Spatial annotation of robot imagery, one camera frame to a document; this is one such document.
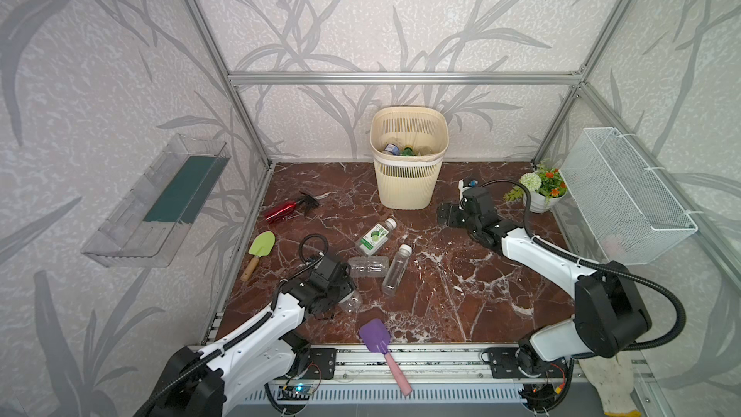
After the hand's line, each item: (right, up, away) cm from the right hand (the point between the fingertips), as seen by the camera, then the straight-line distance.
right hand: (450, 199), depth 90 cm
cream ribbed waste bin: (-13, +5, +9) cm, 16 cm away
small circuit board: (-43, -47, -19) cm, 67 cm away
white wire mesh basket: (+35, -1, -26) cm, 43 cm away
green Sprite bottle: (-13, +17, +15) cm, 26 cm away
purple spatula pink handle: (-22, -37, -13) cm, 45 cm away
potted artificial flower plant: (+33, +4, +6) cm, 34 cm away
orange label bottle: (-30, -30, -8) cm, 43 cm away
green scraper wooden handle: (-63, -22, -1) cm, 66 cm away
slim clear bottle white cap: (-17, -21, -6) cm, 28 cm away
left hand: (-30, -24, -5) cm, 39 cm away
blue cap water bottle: (-18, +17, +10) cm, 27 cm away
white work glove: (+37, -44, -19) cm, 60 cm away
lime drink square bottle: (-24, -13, +4) cm, 27 cm away
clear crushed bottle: (-25, -20, -5) cm, 32 cm away
